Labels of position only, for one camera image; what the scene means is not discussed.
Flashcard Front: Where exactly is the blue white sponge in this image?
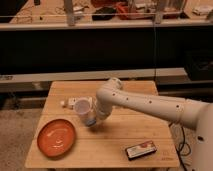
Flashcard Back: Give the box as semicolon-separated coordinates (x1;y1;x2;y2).
85;114;96;127

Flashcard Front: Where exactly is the clear plastic cup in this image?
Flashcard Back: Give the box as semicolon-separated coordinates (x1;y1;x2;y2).
73;99;91;122

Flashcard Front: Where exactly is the white box on shelf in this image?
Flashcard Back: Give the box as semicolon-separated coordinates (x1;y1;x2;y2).
192;5;213;15

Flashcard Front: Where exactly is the black floor cable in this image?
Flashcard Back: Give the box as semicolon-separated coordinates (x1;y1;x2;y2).
168;121;193;171

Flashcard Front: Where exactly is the metal shelf post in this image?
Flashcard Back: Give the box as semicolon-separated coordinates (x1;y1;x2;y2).
63;0;75;26
154;0;167;24

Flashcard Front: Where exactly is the red crate on shelf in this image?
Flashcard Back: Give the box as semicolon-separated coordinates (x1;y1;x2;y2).
115;1;181;20

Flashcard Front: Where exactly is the wooden table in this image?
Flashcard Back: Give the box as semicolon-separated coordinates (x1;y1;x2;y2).
25;81;179;169

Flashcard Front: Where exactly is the metal shelf post right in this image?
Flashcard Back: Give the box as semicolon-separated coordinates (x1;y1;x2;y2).
154;0;167;24

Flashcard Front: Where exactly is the black red white box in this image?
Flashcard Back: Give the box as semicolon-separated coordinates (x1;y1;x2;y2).
125;141;157;160

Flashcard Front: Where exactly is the white tube with cap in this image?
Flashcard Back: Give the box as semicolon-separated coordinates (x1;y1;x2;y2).
59;96;94;110

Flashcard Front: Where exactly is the metal shelf post left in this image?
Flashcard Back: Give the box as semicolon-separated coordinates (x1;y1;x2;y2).
63;0;75;26

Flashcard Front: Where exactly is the orange ceramic bowl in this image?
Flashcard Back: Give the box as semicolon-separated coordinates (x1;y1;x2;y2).
37;119;76;158

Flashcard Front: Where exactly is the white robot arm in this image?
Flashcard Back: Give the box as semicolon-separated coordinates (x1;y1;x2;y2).
96;78;213;171

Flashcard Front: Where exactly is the black object on shelf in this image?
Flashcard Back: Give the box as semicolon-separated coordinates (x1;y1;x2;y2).
92;7;116;21

